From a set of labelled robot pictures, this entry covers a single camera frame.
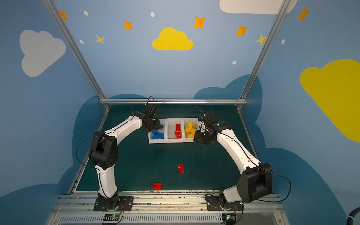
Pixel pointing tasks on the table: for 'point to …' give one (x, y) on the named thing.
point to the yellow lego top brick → (187, 131)
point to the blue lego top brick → (155, 137)
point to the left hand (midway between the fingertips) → (159, 125)
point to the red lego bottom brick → (157, 185)
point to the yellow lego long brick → (193, 131)
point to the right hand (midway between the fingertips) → (199, 138)
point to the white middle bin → (171, 137)
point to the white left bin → (163, 122)
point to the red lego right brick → (181, 168)
